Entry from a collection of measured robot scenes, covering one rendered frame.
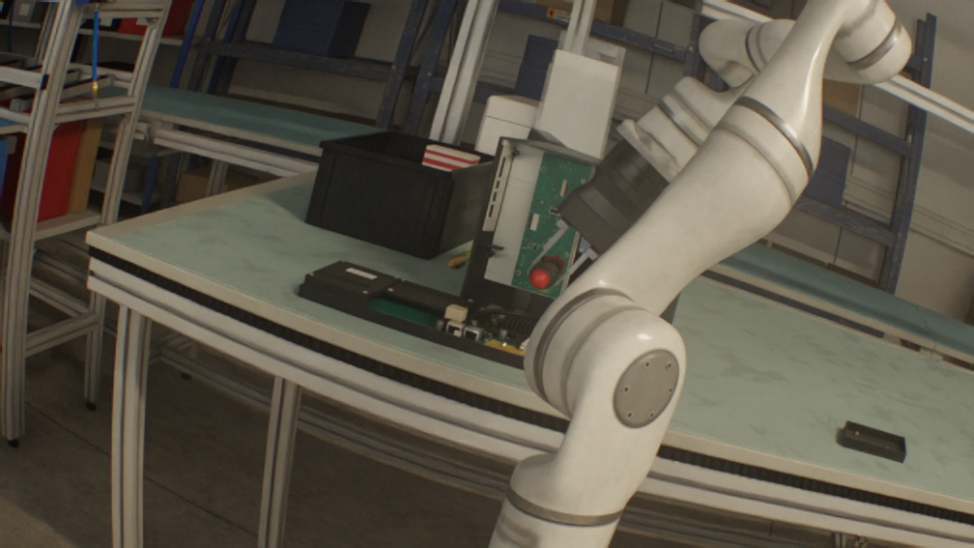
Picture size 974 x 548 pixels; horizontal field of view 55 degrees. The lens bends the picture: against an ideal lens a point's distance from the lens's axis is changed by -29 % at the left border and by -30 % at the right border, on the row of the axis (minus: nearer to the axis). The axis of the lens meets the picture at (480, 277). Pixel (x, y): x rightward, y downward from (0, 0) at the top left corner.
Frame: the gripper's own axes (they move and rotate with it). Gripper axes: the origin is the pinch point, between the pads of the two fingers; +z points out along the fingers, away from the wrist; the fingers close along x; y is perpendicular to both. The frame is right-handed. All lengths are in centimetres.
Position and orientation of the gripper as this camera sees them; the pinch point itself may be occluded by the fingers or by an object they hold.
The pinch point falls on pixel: (538, 280)
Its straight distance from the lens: 132.2
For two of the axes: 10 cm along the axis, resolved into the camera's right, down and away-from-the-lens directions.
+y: 2.2, -1.6, 9.6
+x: -7.2, -7.0, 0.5
